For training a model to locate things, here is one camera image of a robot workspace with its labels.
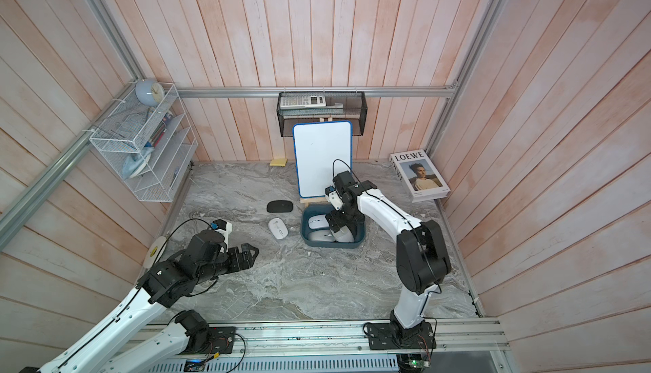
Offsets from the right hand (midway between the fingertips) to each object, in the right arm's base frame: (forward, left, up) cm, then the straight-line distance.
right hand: (340, 218), depth 91 cm
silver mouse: (-3, +7, -8) cm, 11 cm away
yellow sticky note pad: (+36, +29, -7) cm, 47 cm away
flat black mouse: (+10, +25, -7) cm, 28 cm away
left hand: (-18, +29, +7) cm, 35 cm away
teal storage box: (+9, +8, -7) cm, 14 cm away
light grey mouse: (-5, -1, -3) cm, 6 cm away
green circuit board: (-42, -22, -9) cm, 48 cm away
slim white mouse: (+3, +8, -7) cm, 11 cm away
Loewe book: (+27, -36, -5) cm, 46 cm away
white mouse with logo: (-1, +24, -6) cm, 24 cm away
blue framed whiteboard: (+20, +9, +18) cm, 28 cm away
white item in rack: (+7, +68, +21) cm, 71 cm away
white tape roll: (-10, +70, -9) cm, 71 cm away
